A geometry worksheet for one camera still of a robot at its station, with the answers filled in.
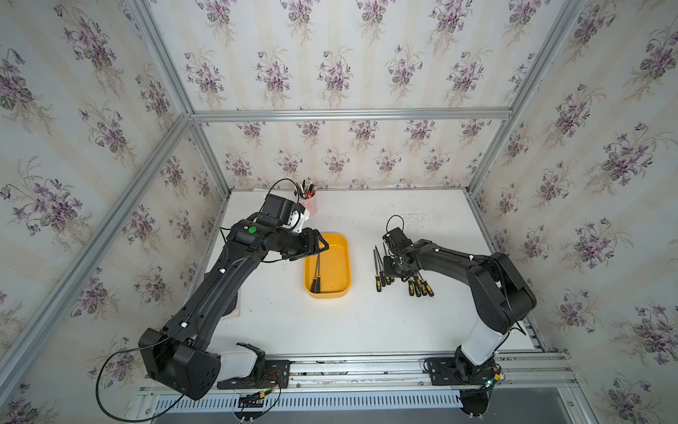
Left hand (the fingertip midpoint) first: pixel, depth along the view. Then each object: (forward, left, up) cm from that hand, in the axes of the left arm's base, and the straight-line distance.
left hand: (324, 249), depth 72 cm
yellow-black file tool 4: (+2, -22, -22) cm, 31 cm away
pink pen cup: (+32, +7, -17) cm, 37 cm away
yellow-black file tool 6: (-1, -35, -23) cm, 42 cm away
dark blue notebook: (-9, +30, -21) cm, 38 cm away
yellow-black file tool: (+2, +4, -23) cm, 24 cm away
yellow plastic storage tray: (+6, -3, -22) cm, 23 cm away
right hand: (+5, -24, -25) cm, 35 cm away
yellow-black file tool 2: (+4, +3, -25) cm, 25 cm away
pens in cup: (+37, +9, -14) cm, 40 cm away
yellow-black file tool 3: (+3, -18, -24) cm, 30 cm away
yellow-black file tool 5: (0, -29, -23) cm, 38 cm away
